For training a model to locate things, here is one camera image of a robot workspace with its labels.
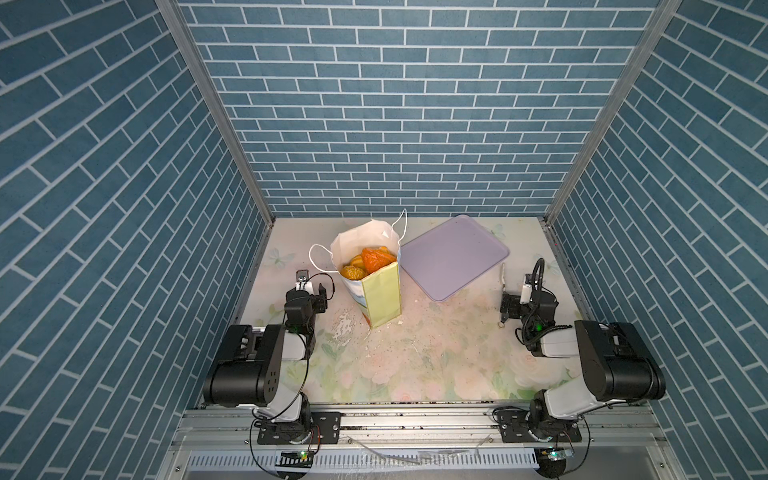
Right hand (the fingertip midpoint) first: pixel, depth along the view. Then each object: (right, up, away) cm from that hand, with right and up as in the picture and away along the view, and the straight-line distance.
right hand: (520, 290), depth 95 cm
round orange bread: (-51, +7, -17) cm, 55 cm away
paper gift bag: (-44, +1, -16) cm, 47 cm away
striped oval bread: (-52, +10, -4) cm, 53 cm away
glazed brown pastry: (-45, +11, -13) cm, 49 cm away
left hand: (-67, +2, -2) cm, 67 cm away
